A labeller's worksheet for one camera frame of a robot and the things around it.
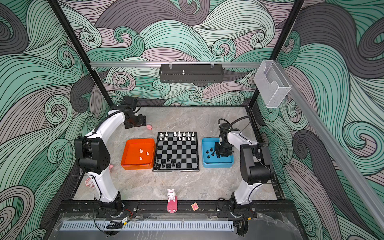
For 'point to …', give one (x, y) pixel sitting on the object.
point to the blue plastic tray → (209, 158)
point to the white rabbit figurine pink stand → (172, 202)
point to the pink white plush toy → (89, 182)
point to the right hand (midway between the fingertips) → (219, 153)
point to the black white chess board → (176, 151)
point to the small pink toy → (149, 127)
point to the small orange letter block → (195, 206)
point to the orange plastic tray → (138, 154)
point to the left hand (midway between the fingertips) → (140, 122)
